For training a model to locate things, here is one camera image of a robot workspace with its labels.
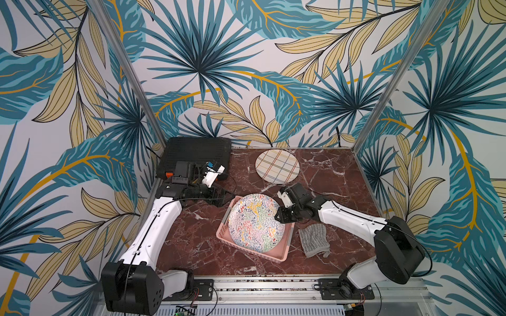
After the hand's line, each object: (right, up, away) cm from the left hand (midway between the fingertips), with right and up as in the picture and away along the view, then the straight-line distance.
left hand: (225, 193), depth 76 cm
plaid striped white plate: (+24, +11, +35) cm, 44 cm away
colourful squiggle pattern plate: (+10, -15, +10) cm, 21 cm away
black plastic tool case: (-10, +20, +38) cm, 44 cm away
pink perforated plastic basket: (+21, -25, +5) cm, 33 cm away
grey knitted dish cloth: (+36, -20, +6) cm, 42 cm away
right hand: (+21, -11, +10) cm, 26 cm away
